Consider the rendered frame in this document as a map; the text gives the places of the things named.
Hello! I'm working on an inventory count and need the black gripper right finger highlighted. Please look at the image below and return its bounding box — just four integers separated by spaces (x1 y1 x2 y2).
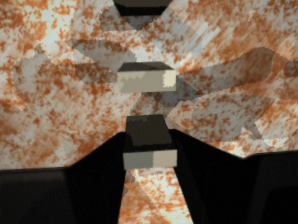
168 129 298 224

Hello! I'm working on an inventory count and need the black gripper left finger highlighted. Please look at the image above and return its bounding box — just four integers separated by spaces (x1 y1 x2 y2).
0 132 126 224

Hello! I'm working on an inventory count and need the beige rectangular block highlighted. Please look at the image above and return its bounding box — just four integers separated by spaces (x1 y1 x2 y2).
123 114 177 170
117 61 176 93
113 0 172 17

